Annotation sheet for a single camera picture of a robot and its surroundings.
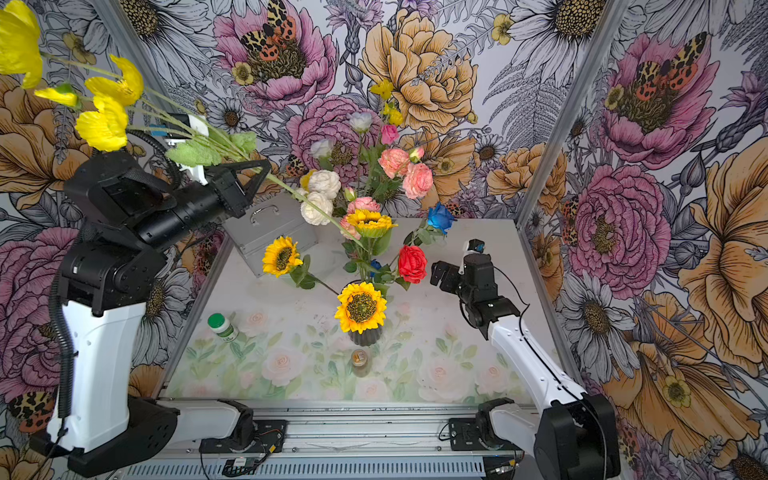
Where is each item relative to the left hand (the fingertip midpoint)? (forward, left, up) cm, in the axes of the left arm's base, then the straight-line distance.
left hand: (272, 180), depth 51 cm
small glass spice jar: (-13, -12, -47) cm, 50 cm away
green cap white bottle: (-2, +27, -47) cm, 55 cm away
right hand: (+7, -34, -37) cm, 51 cm away
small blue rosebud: (+2, -16, -26) cm, 30 cm away
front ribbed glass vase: (-5, -13, -50) cm, 52 cm away
